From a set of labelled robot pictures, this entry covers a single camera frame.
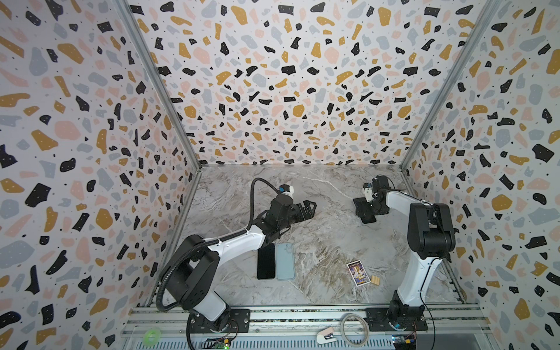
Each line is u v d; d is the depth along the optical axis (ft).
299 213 2.50
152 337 2.31
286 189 2.56
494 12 2.34
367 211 3.08
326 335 2.30
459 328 2.44
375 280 2.68
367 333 2.32
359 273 2.74
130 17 2.31
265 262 2.82
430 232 1.77
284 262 2.88
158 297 1.24
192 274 1.43
